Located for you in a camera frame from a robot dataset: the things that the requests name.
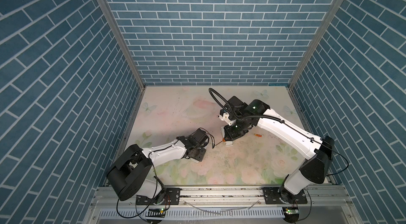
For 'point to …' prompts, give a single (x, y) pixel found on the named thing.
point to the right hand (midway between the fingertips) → (224, 136)
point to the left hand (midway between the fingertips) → (200, 154)
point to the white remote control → (229, 143)
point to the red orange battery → (257, 135)
